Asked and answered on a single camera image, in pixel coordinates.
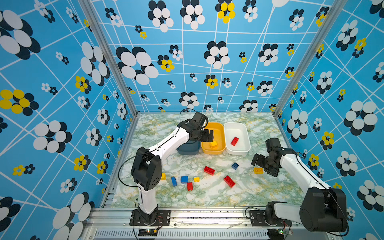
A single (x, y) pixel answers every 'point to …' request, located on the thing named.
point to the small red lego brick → (190, 186)
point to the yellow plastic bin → (219, 136)
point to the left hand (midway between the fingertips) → (208, 136)
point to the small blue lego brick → (235, 165)
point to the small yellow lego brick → (196, 179)
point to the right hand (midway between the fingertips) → (260, 166)
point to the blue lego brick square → (184, 179)
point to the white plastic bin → (239, 129)
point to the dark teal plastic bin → (192, 147)
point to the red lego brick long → (229, 181)
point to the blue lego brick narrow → (174, 181)
